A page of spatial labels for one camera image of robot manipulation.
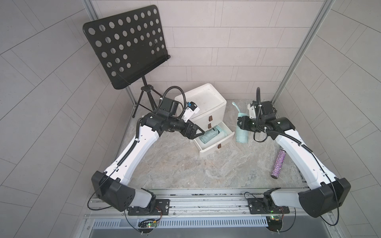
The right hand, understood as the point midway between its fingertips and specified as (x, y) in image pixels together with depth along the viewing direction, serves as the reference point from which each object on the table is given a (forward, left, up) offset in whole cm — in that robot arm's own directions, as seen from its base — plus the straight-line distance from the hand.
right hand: (239, 122), depth 77 cm
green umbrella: (+6, +10, -19) cm, 22 cm away
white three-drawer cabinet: (+6, +14, -4) cm, 16 cm away
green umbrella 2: (-8, 0, -1) cm, 8 cm away
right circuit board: (-42, -11, -24) cm, 49 cm away
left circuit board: (-40, +47, -20) cm, 65 cm away
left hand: (-6, +21, +5) cm, 22 cm away
